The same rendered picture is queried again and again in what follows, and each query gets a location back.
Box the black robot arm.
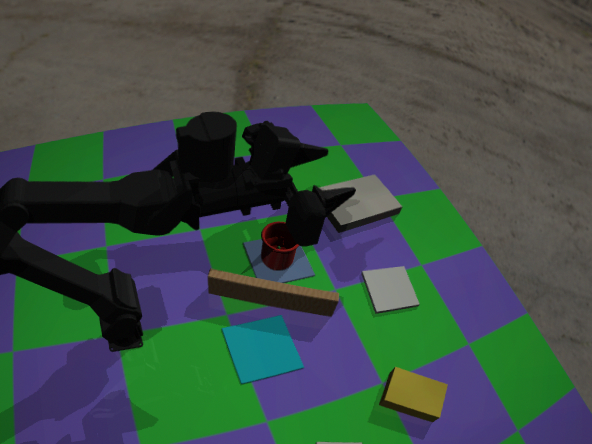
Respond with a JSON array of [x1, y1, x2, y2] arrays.
[[0, 111, 300, 352]]

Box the red cup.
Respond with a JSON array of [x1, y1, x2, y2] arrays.
[[261, 222, 299, 271]]

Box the brown flat bar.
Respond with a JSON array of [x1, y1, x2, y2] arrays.
[[207, 268, 339, 317]]

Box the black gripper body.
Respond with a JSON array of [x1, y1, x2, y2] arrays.
[[232, 157, 326, 247]]

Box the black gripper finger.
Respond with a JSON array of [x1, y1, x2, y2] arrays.
[[291, 143, 328, 168], [312, 185, 356, 218]]

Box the olive yellow rectangular block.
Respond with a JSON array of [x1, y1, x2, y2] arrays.
[[379, 367, 448, 423]]

